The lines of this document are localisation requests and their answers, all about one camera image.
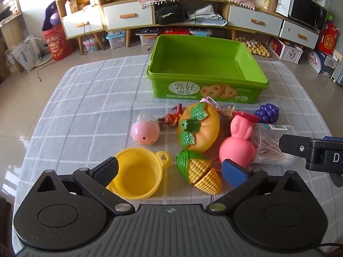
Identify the yellow toy pot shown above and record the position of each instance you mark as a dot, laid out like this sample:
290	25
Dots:
139	176

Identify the black microwave oven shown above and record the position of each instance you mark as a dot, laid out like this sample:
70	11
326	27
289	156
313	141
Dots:
306	12

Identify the grey checked tablecloth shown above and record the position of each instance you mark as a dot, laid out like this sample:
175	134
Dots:
80	99

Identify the printed cardboard box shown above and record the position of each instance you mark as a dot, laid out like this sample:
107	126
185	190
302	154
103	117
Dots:
320	63

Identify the clear box of coloured items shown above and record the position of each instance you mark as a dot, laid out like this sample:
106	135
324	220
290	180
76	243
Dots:
201	32

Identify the brown toy figure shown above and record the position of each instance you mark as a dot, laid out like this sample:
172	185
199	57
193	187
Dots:
171	117

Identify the pink pig toy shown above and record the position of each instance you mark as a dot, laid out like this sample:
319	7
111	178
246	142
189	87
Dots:
235	150

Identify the green plastic box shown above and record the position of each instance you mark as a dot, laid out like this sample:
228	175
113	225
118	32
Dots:
203	59

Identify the orange toy pumpkin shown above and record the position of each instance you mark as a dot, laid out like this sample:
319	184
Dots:
206	128

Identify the pile of white papers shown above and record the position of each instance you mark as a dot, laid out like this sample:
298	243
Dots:
206	16

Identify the yellow toy corn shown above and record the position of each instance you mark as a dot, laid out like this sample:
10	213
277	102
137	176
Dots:
201	171

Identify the red gift bag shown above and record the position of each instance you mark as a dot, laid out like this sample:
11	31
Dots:
329	38

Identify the small clear storage box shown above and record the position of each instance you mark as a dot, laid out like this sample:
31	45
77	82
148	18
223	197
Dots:
91	44

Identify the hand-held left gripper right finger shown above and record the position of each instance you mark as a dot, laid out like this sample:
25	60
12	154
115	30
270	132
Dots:
235	172

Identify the grey refrigerator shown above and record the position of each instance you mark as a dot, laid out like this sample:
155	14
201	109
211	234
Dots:
339	75

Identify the black bag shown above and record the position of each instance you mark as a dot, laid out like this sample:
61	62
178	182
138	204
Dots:
168	14

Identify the purple toy grapes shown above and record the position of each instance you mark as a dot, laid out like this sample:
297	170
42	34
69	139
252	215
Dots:
266	112

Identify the clear cotton swab jar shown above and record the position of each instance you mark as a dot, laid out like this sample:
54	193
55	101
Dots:
268	144

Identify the white paper bag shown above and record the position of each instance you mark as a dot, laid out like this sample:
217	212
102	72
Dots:
24	55

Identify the yellow egg tray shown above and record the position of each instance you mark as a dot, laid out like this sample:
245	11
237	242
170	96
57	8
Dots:
253	46

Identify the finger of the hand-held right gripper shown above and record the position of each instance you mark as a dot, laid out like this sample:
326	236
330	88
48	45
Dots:
333	138
292	144

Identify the wooden TV cabinet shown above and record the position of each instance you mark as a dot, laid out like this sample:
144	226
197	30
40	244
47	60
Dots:
166	26

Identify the clear box with blue lid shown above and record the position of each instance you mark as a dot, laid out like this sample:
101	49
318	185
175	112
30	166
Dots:
115	40

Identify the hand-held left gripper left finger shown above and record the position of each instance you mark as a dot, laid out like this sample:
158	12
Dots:
107	170

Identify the red cardboard box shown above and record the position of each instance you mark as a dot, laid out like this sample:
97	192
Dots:
174	30

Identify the white cabinet drawer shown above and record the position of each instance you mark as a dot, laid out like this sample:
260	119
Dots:
298	34
254	21
83	26
127	14

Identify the pink ball rattle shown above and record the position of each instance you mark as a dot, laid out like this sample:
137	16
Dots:
144	133

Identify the clear box with black lid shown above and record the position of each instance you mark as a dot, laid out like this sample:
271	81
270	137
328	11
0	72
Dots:
146	37

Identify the purple bag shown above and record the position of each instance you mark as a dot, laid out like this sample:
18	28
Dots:
51	16

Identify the wooden side desk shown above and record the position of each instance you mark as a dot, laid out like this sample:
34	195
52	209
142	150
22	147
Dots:
10	32

